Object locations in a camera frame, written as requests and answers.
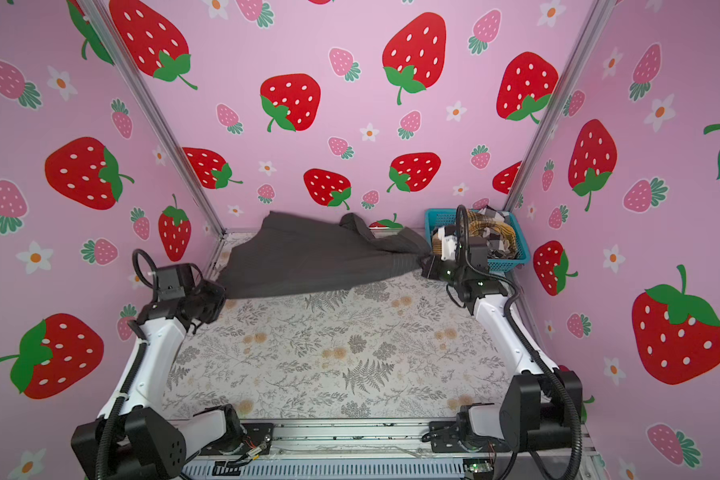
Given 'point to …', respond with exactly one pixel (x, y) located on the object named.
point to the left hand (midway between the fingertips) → (227, 288)
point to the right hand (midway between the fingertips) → (418, 257)
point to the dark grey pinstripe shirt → (286, 252)
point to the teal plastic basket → (445, 217)
